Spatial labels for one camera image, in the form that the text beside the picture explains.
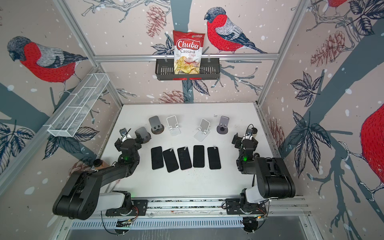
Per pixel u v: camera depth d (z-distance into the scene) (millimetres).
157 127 1005
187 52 836
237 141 865
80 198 423
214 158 902
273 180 447
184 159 899
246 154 716
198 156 925
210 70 1008
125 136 748
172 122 983
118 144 782
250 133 767
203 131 978
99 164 796
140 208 729
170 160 902
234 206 737
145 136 959
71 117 726
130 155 684
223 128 1033
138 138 835
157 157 907
